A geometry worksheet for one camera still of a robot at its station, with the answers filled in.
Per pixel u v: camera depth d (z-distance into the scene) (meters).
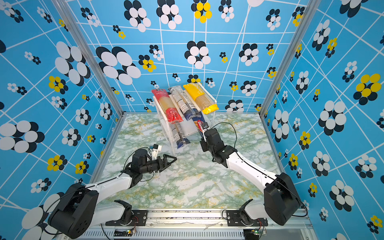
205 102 0.75
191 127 0.92
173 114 0.68
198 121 0.82
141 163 0.69
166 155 0.75
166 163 0.74
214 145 0.62
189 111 0.72
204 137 0.70
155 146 0.80
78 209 0.42
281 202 0.41
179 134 0.83
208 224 0.72
